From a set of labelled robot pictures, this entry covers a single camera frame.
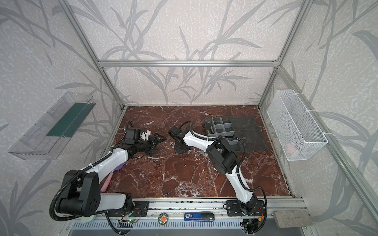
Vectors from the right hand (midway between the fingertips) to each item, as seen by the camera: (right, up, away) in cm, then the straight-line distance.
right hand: (182, 148), depth 96 cm
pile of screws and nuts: (+11, -3, -3) cm, 11 cm away
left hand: (-10, +6, -11) cm, 16 cm away
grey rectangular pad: (+55, -27, -28) cm, 68 cm away
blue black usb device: (+11, -26, -29) cm, 40 cm away
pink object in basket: (+58, +5, -23) cm, 62 cm away
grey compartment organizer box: (+28, +14, +6) cm, 32 cm away
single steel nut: (-7, +3, +1) cm, 8 cm away
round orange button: (-6, -29, -26) cm, 39 cm away
